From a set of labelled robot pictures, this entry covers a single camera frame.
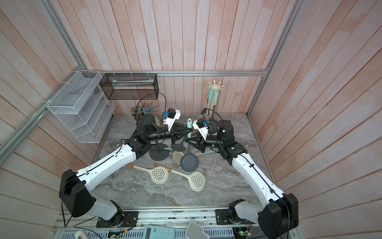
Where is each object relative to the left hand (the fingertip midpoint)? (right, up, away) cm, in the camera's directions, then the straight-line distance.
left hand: (191, 131), depth 66 cm
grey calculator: (-15, -48, +3) cm, 50 cm away
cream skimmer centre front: (+3, -29, +20) cm, 35 cm away
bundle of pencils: (-37, +12, +34) cm, 51 cm away
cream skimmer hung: (+11, +10, +29) cm, 33 cm away
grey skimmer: (-8, -12, +35) cm, 38 cm away
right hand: (-2, -4, +5) cm, 6 cm away
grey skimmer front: (-1, -17, +11) cm, 20 cm away
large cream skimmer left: (-18, -26, +20) cm, 37 cm away
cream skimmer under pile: (-8, -16, +29) cm, 34 cm away
